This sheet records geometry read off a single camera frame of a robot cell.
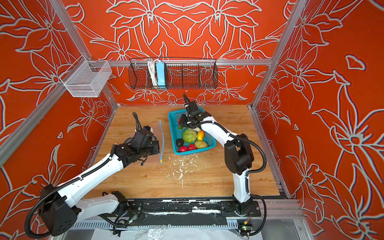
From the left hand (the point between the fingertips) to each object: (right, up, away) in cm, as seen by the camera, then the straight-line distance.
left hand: (160, 144), depth 79 cm
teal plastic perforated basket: (+7, +4, +21) cm, 22 cm away
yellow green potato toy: (+23, -2, +12) cm, 26 cm away
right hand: (+9, +13, +10) cm, 19 cm away
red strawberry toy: (+12, -4, +10) cm, 16 cm away
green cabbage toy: (+16, +3, +13) cm, 21 cm away
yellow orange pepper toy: (+24, +3, +17) cm, 30 cm away
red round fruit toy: (+17, -3, +11) cm, 21 cm away
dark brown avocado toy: (+10, -1, +11) cm, 15 cm away
